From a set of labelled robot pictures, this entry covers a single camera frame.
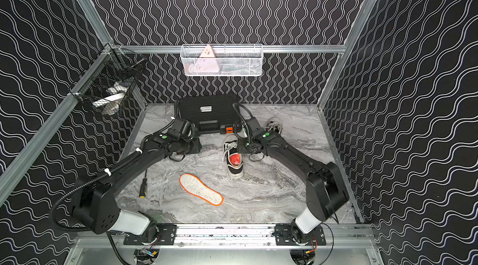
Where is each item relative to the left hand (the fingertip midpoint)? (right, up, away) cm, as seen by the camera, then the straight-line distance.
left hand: (199, 143), depth 85 cm
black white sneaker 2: (+37, +9, +17) cm, 42 cm away
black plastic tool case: (+2, +15, +25) cm, 29 cm away
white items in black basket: (-32, +20, -9) cm, 39 cm away
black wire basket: (-47, +29, +8) cm, 56 cm away
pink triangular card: (+3, +39, +6) cm, 40 cm away
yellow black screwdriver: (-25, -20, 0) cm, 32 cm away
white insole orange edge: (-3, -20, +3) cm, 21 cm away
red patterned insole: (+16, -9, +9) cm, 21 cm away
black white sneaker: (+13, -2, +10) cm, 17 cm away
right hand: (+19, -2, +2) cm, 19 cm away
